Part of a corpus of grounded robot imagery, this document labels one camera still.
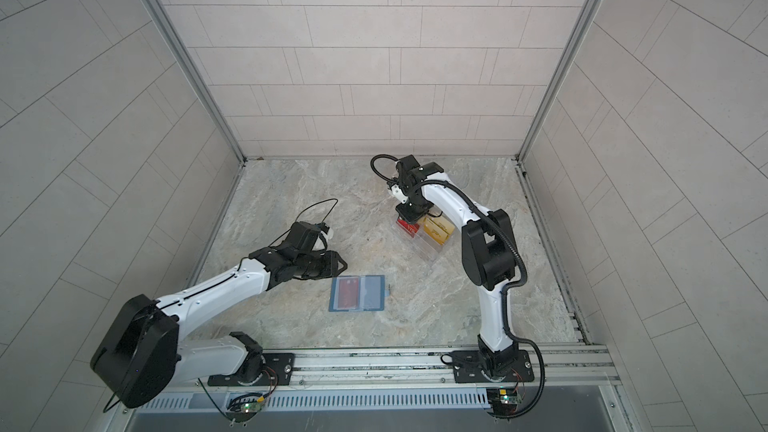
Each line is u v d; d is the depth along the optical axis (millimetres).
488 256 511
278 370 708
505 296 542
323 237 689
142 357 386
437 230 874
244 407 654
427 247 944
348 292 827
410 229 925
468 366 709
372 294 830
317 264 711
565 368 725
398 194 843
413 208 788
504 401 678
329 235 788
